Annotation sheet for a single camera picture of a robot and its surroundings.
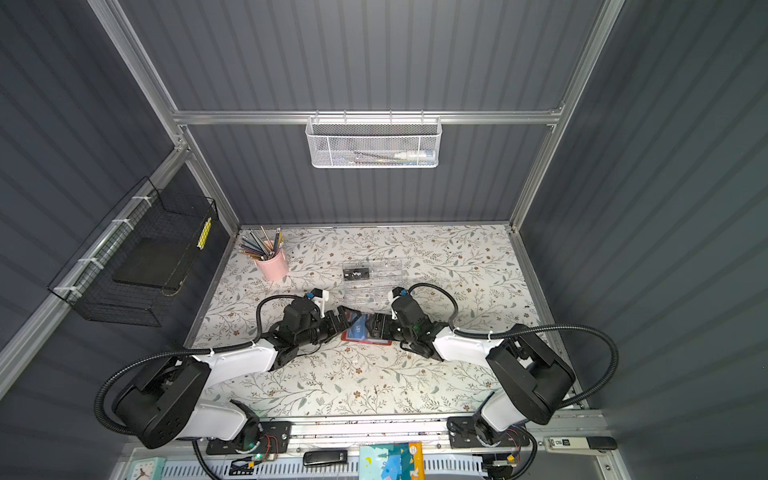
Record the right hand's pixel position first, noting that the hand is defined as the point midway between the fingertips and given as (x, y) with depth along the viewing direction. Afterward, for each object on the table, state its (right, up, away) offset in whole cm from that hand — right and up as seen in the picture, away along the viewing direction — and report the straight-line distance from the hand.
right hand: (377, 324), depth 86 cm
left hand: (-6, +1, -2) cm, 6 cm away
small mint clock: (-52, -29, -18) cm, 62 cm away
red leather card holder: (-6, -4, +5) cm, 8 cm away
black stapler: (-12, -26, -18) cm, 34 cm away
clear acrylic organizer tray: (-4, +10, +16) cm, 19 cm away
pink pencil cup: (-36, +16, +15) cm, 42 cm away
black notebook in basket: (-56, +19, -10) cm, 60 cm away
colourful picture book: (+4, -28, -16) cm, 33 cm away
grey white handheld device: (+48, -24, -17) cm, 57 cm away
